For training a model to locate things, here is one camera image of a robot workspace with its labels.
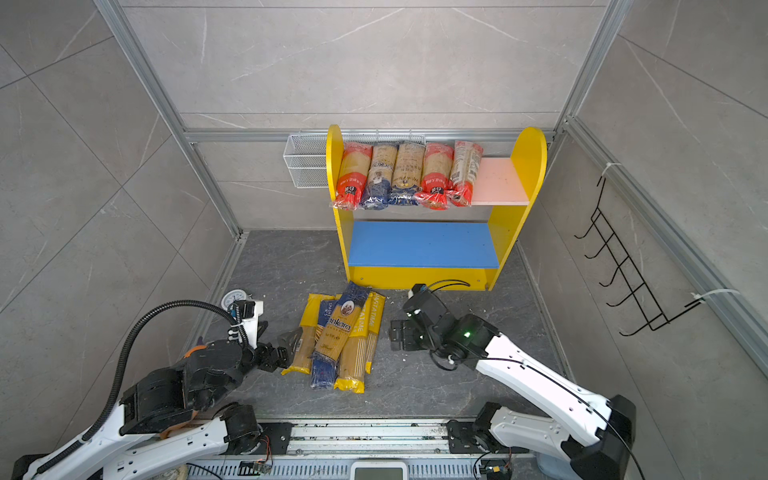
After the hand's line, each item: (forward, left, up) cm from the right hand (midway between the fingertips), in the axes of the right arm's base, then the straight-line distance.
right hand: (405, 329), depth 74 cm
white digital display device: (-28, +7, -14) cm, 32 cm away
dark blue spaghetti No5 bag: (-6, +22, -12) cm, 26 cm away
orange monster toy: (0, +57, -9) cm, 58 cm away
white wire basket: (+56, +31, +15) cm, 66 cm away
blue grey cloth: (-28, -34, -16) cm, 47 cm away
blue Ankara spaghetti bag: (+6, +19, -10) cm, 22 cm away
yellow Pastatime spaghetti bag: (-1, +13, -11) cm, 17 cm away
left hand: (-2, +27, +10) cm, 29 cm away
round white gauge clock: (+20, +56, -14) cm, 61 cm away
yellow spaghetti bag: (+9, +29, -15) cm, 34 cm away
